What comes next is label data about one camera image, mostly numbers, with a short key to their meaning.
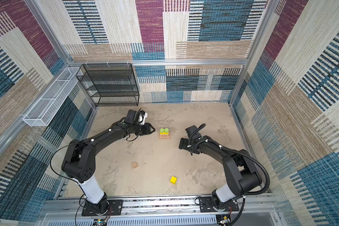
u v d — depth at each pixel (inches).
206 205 28.8
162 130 38.0
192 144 27.4
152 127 34.5
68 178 19.6
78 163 18.8
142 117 30.1
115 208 28.6
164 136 39.1
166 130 37.9
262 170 16.0
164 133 38.0
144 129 32.0
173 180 31.7
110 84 42.7
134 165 34.2
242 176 17.4
